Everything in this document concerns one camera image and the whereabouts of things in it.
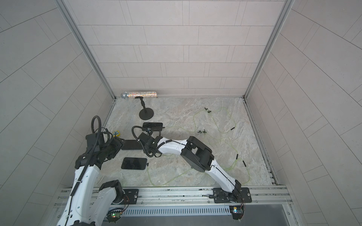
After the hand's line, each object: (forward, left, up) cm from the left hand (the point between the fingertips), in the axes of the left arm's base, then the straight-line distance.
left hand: (125, 139), depth 79 cm
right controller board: (-32, -60, -12) cm, 69 cm away
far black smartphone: (+17, -13, -12) cm, 24 cm away
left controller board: (-34, -1, -9) cm, 35 cm away
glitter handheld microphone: (+25, +4, +11) cm, 27 cm away
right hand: (+2, -9, -14) cm, 17 cm away
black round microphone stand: (+27, -4, -11) cm, 29 cm away
